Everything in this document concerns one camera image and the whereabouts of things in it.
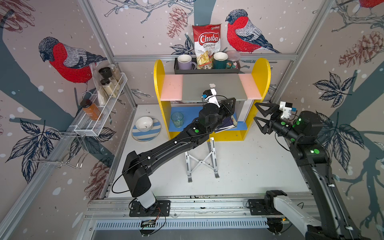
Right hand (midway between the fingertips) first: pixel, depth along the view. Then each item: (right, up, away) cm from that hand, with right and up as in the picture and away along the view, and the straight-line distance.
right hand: (253, 109), depth 62 cm
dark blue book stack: (-6, -8, +23) cm, 25 cm away
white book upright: (+4, 0, +21) cm, 21 cm away
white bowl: (-61, -8, +42) cm, 74 cm away
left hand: (-6, +6, +1) cm, 8 cm away
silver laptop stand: (-26, -32, +26) cm, 48 cm away
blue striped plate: (-61, -17, +38) cm, 74 cm away
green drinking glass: (-36, -4, +28) cm, 46 cm away
